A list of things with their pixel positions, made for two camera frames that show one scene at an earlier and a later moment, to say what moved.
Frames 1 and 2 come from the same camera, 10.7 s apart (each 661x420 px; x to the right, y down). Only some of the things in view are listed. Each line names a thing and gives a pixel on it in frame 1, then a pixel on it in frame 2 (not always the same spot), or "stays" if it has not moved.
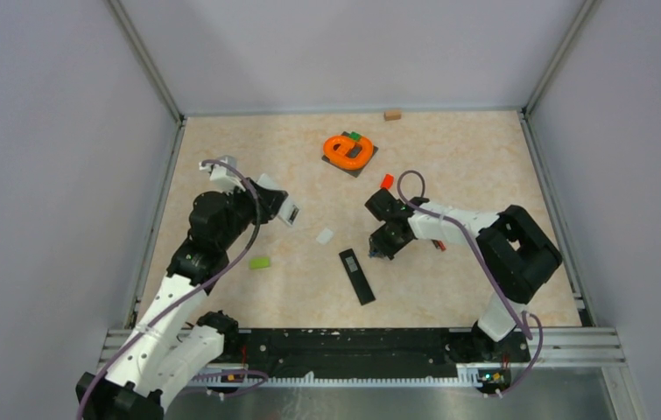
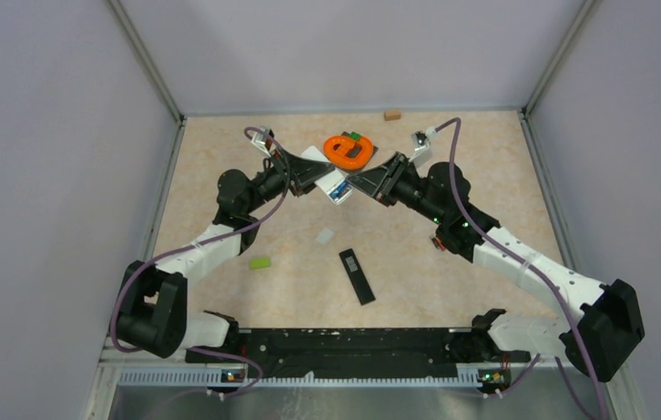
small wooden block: [392, 115] stays
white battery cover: [325, 236] stays
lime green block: [262, 262] stays
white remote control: [289, 209] to [336, 185]
